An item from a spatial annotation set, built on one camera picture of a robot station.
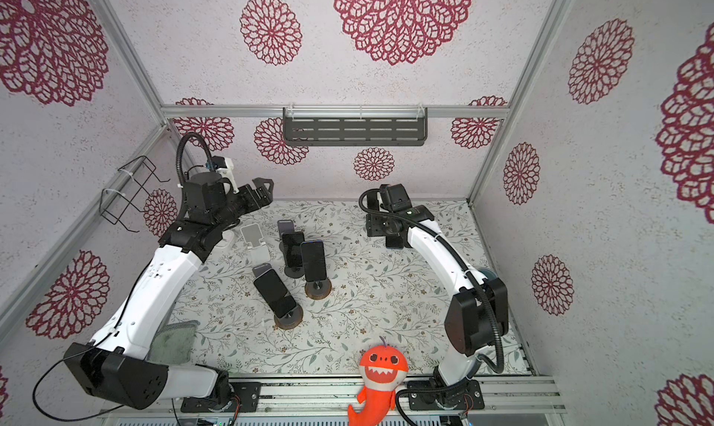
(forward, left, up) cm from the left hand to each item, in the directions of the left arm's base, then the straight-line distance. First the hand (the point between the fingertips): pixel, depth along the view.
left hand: (262, 188), depth 74 cm
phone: (-20, -1, -23) cm, 30 cm away
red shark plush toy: (-39, -31, -26) cm, 56 cm away
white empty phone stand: (+3, +12, -34) cm, 36 cm away
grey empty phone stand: (-11, +4, -24) cm, 26 cm away
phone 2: (+4, -1, -31) cm, 32 cm away
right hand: (+1, -31, -15) cm, 34 cm away
